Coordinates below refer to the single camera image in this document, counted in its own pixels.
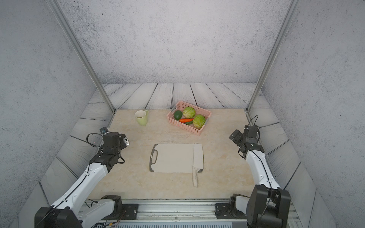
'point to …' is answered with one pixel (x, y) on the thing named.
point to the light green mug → (142, 117)
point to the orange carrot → (183, 120)
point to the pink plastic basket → (180, 105)
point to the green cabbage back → (188, 112)
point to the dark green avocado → (177, 115)
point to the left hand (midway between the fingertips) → (119, 138)
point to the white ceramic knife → (198, 160)
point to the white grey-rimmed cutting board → (172, 158)
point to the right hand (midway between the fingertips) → (240, 136)
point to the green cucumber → (188, 123)
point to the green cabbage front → (198, 120)
